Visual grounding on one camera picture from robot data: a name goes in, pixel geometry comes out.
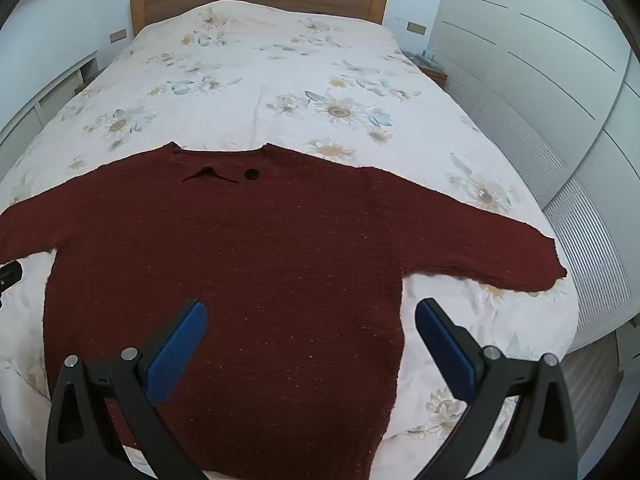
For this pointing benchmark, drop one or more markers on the white wardrobe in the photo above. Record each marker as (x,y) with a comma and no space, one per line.
(550,60)

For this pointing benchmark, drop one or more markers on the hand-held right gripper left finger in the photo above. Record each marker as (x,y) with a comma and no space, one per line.
(180,345)

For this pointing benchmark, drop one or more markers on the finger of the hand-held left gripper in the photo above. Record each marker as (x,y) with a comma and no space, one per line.
(10,274)

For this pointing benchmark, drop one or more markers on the white floral bed sheet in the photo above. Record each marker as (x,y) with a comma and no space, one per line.
(300,85)

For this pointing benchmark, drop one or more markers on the white low shelf unit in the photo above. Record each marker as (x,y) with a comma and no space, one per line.
(50,95)

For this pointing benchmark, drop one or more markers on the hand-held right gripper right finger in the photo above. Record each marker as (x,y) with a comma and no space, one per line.
(442,345)

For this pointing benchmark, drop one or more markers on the beige wall switch plate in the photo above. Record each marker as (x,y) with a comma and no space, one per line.
(118,35)
(416,27)

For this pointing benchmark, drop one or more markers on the wooden nightstand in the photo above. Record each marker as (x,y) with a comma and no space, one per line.
(432,72)

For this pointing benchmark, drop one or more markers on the dark red knit sweater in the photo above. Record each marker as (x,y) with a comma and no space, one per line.
(275,260)

